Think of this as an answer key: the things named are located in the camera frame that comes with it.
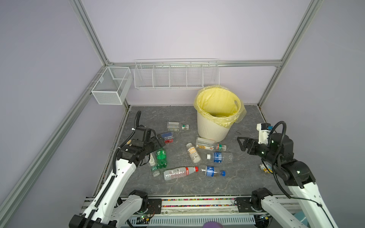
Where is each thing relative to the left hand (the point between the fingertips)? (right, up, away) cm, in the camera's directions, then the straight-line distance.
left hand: (158, 144), depth 77 cm
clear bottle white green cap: (-3, -18, +6) cm, 19 cm away
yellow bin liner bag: (+39, +23, +21) cm, 50 cm away
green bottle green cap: (0, -11, +10) cm, 15 cm away
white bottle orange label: (+20, -8, +11) cm, 24 cm away
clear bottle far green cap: (+7, +8, +23) cm, 25 cm away
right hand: (+44, +4, -8) cm, 45 cm away
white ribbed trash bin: (+30, +7, +10) cm, 32 cm away
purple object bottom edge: (+29, -39, -7) cm, 49 cm away
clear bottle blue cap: (+30, -16, +4) cm, 34 cm away
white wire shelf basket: (+8, +45, +22) cm, 51 cm away
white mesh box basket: (-38, +38, +25) cm, 59 cm away
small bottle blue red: (+2, +1, +22) cm, 23 cm away
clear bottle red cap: (+11, -17, +3) cm, 20 cm away
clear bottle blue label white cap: (+36, -9, +8) cm, 38 cm away
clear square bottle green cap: (+31, -4, +19) cm, 37 cm away
